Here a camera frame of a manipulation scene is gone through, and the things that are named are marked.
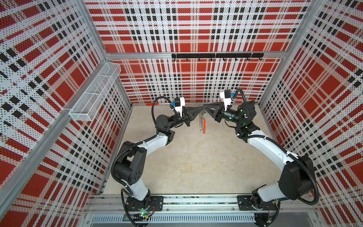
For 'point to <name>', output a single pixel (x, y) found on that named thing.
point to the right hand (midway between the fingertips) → (204, 106)
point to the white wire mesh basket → (88, 105)
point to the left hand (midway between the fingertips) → (202, 110)
